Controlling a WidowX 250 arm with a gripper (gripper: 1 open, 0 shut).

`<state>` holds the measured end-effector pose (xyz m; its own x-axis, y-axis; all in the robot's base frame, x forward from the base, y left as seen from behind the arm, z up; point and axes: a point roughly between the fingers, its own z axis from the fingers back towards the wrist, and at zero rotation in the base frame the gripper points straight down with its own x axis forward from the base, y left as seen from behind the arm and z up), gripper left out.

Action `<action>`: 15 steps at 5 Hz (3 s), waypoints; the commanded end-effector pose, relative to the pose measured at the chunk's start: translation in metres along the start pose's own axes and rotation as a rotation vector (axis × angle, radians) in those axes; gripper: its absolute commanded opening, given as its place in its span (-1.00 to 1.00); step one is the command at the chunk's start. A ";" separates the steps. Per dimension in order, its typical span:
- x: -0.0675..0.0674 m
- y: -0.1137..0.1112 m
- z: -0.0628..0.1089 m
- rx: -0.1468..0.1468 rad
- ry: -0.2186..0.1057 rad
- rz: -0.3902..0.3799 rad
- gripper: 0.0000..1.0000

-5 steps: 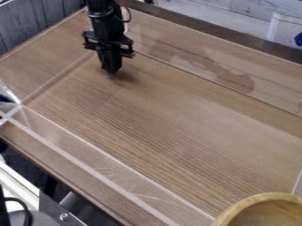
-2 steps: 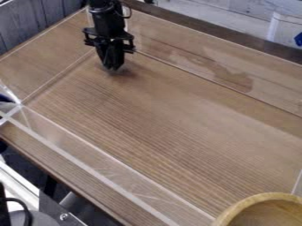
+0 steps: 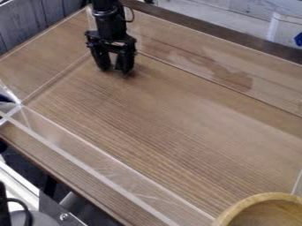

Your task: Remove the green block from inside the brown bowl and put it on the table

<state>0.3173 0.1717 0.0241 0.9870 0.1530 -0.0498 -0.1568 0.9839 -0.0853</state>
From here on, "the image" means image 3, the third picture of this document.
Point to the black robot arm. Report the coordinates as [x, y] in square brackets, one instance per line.
[109, 38]

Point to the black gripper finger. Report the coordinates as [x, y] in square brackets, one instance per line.
[124, 60]
[101, 57]

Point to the brown wooden bowl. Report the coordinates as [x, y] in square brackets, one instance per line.
[264, 209]

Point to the clear acrylic tray wall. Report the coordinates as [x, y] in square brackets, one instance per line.
[167, 145]

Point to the grey metal bracket with screw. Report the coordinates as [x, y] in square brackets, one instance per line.
[54, 215]

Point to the blue object at right edge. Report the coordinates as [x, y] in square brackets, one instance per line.
[298, 39]

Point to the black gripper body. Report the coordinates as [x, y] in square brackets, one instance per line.
[100, 45]

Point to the white container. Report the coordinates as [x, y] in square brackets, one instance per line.
[283, 28]

